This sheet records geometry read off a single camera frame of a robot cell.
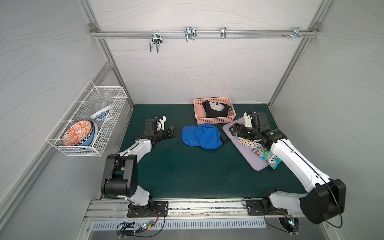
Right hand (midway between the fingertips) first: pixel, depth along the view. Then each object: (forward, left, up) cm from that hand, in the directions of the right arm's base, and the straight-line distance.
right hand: (236, 129), depth 82 cm
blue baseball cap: (+2, +17, -11) cm, 21 cm away
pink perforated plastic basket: (+25, +21, -17) cm, 37 cm away
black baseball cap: (+28, +11, -14) cm, 33 cm away
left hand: (+3, +36, -8) cm, 37 cm away
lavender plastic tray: (-4, -9, -20) cm, 22 cm away
